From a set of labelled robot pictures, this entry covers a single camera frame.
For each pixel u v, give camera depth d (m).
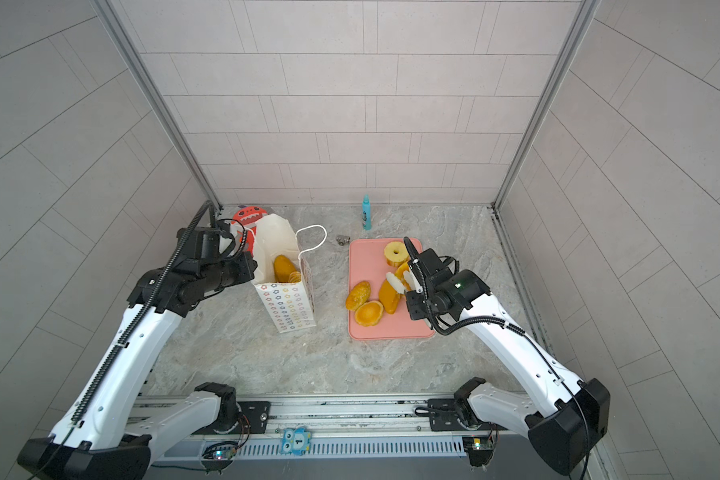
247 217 1.02
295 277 0.84
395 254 0.98
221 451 0.64
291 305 0.74
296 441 0.67
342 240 1.05
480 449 0.68
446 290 0.50
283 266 0.91
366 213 1.05
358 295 0.87
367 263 1.00
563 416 0.37
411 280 0.82
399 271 0.96
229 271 0.59
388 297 0.86
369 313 0.84
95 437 0.35
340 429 0.71
